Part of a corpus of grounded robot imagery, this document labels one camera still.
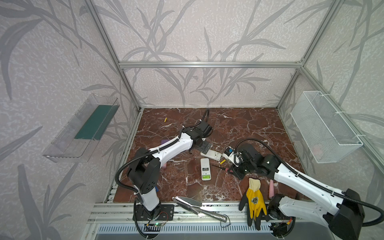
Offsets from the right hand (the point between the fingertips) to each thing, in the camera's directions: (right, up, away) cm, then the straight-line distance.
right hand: (229, 164), depth 78 cm
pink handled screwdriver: (-1, -2, -1) cm, 3 cm away
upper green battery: (-12, -9, +7) cm, 16 cm away
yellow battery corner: (-42, +24, +35) cm, 60 cm away
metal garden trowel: (-19, -21, -2) cm, 28 cm away
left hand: (-14, +12, +10) cm, 21 cm away
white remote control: (-8, +2, +15) cm, 17 cm away
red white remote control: (-12, -6, +9) cm, 16 cm away
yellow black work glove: (+12, -17, -3) cm, 21 cm away
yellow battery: (-2, -2, +13) cm, 13 cm away
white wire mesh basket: (+40, +17, -15) cm, 46 cm away
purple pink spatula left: (-37, -4, +11) cm, 39 cm away
